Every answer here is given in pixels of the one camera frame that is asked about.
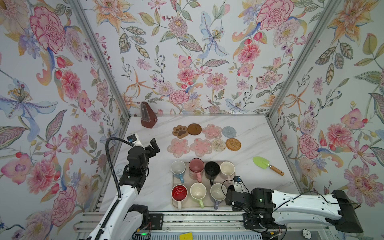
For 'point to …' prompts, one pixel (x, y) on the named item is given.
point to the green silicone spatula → (264, 163)
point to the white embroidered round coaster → (218, 145)
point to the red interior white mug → (179, 193)
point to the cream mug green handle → (198, 191)
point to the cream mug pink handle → (227, 169)
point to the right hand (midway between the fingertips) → (230, 203)
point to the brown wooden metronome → (148, 118)
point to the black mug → (212, 169)
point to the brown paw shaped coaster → (180, 131)
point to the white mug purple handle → (218, 191)
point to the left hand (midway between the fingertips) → (150, 141)
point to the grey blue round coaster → (229, 132)
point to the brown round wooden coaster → (194, 129)
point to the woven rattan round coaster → (233, 144)
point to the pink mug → (196, 167)
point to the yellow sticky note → (186, 236)
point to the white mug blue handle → (178, 168)
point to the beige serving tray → (190, 202)
